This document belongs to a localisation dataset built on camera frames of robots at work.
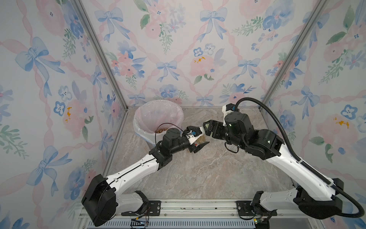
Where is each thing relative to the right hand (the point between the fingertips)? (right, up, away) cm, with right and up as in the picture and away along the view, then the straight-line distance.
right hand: (210, 125), depth 64 cm
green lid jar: (-3, -7, +5) cm, 10 cm away
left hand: (-2, -4, +7) cm, 8 cm away
